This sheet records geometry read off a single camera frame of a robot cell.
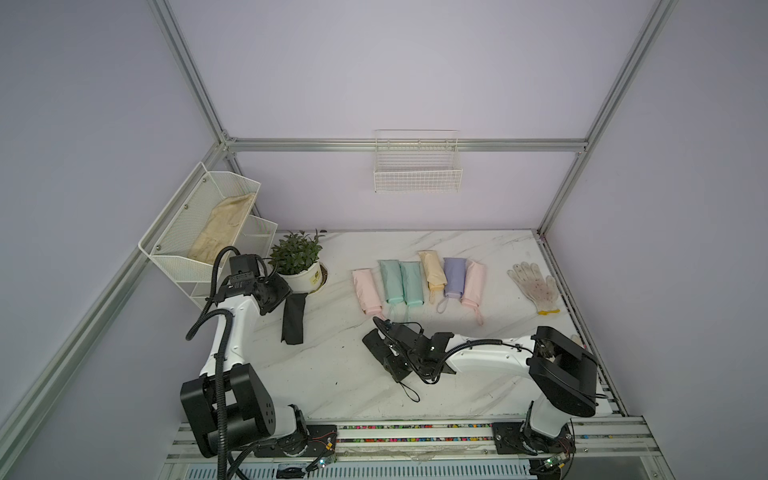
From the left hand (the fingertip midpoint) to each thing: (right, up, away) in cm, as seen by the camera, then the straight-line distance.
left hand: (285, 294), depth 85 cm
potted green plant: (+1, +10, +4) cm, 11 cm away
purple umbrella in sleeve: (+53, +3, +17) cm, 55 cm away
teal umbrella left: (+31, +3, +18) cm, 36 cm away
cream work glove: (+90, -16, +9) cm, 92 cm away
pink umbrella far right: (+59, +1, +16) cm, 61 cm away
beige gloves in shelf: (-16, +19, -4) cm, 25 cm away
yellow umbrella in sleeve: (+46, +5, +19) cm, 50 cm away
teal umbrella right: (+38, +2, +18) cm, 42 cm away
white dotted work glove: (+83, -2, +17) cm, 85 cm away
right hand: (+31, -20, 0) cm, 37 cm away
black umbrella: (+32, -17, -11) cm, 37 cm away
